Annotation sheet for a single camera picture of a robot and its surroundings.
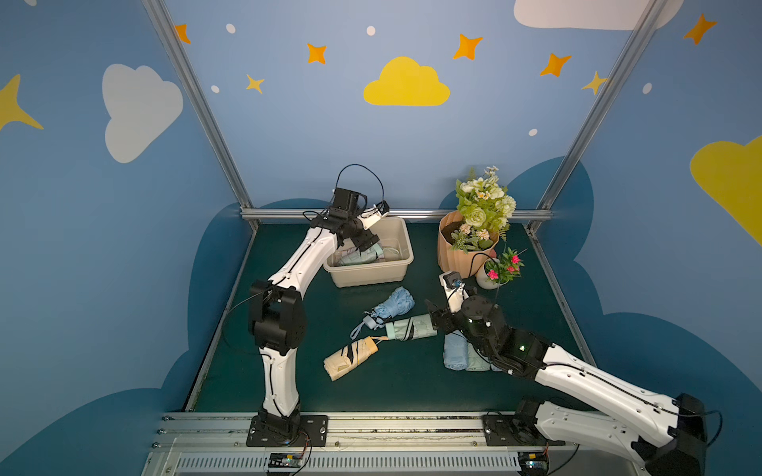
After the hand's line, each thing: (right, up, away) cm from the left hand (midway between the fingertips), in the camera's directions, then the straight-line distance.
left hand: (365, 218), depth 92 cm
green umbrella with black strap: (+14, -34, -2) cm, 37 cm away
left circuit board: (-19, -62, -20) cm, 68 cm away
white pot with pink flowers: (+41, -17, -1) cm, 44 cm away
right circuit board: (+44, -64, -19) cm, 80 cm away
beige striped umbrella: (-4, -41, -8) cm, 42 cm away
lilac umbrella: (-13, -13, +16) cm, 24 cm away
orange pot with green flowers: (+34, -5, +2) cm, 34 cm away
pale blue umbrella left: (+26, -40, -10) cm, 48 cm away
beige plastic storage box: (+10, -4, +16) cm, 20 cm away
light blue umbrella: (+11, -27, +1) cm, 29 cm away
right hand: (+22, -21, -17) cm, 35 cm away
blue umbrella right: (+26, -32, -39) cm, 57 cm away
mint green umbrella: (+2, -11, +13) cm, 17 cm away
